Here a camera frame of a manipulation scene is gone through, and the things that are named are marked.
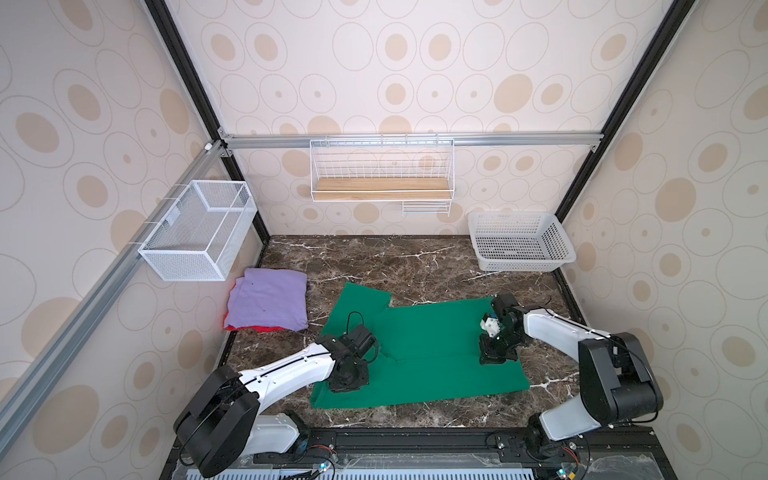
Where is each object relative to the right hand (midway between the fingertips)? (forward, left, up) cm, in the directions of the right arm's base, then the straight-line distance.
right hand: (481, 360), depth 88 cm
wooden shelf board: (+45, +31, +29) cm, 62 cm away
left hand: (-9, +33, +3) cm, 34 cm away
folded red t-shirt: (+6, +70, +3) cm, 71 cm away
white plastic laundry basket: (+43, -19, +7) cm, 48 cm away
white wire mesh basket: (+38, +99, +12) cm, 106 cm away
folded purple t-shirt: (+15, +67, +7) cm, 69 cm away
